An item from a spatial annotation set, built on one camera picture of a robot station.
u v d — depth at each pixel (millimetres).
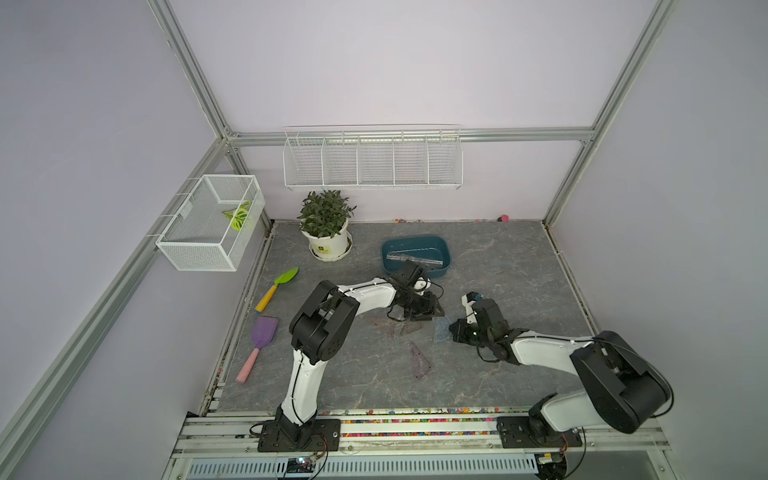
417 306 847
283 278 1021
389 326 922
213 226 836
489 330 708
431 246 1126
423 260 1085
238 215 813
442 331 913
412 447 725
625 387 438
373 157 990
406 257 1085
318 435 740
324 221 974
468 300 854
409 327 916
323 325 534
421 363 852
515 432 740
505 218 1240
